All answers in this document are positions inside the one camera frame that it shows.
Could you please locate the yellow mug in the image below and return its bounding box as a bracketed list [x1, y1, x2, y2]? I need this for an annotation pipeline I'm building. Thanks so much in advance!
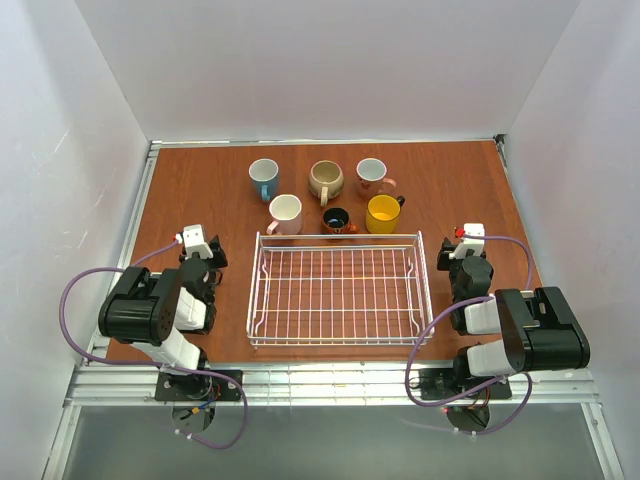
[365, 194, 405, 235]

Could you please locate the pink faceted mug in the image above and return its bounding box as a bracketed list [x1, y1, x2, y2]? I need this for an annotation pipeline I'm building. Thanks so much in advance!
[266, 194, 302, 235]

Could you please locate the blue mug white inside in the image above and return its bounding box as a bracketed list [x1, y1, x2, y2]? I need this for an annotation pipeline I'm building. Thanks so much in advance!
[249, 158, 279, 203]

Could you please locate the beige round mug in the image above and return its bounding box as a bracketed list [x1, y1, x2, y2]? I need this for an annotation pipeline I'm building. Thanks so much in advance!
[308, 160, 344, 207]

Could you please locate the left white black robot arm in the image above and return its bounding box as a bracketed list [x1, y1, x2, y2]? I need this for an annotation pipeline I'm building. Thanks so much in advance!
[98, 226, 228, 376]

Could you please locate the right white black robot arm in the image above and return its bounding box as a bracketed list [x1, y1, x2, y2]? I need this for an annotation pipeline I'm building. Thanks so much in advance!
[437, 238, 591, 389]

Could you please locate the small dark brown cup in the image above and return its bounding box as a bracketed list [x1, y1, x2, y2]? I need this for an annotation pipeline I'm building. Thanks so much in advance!
[322, 207, 360, 235]

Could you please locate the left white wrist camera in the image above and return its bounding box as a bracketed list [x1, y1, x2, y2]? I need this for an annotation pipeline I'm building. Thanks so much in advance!
[174, 224, 213, 261]

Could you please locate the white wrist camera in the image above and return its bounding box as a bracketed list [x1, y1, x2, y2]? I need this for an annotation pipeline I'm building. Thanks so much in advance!
[174, 224, 213, 261]
[449, 223, 485, 260]

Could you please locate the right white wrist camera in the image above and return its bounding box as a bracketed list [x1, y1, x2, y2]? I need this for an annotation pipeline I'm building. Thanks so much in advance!
[449, 223, 485, 260]

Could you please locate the white wire dish rack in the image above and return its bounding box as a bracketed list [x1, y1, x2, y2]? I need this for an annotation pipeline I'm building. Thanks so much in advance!
[246, 232, 434, 348]

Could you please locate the white floral mug pink handle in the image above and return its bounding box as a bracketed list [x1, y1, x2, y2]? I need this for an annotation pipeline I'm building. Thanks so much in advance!
[356, 158, 396, 200]

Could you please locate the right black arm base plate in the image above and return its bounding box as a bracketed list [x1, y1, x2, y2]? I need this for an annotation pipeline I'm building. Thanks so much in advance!
[418, 367, 512, 401]

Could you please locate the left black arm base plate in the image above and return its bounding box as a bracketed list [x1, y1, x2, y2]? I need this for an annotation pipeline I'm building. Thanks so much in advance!
[154, 372, 241, 403]

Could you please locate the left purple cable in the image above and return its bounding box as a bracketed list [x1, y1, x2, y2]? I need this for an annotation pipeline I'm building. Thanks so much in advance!
[59, 241, 250, 450]

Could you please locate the aluminium table frame rail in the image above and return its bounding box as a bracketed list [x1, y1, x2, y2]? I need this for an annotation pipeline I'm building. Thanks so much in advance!
[64, 362, 600, 407]

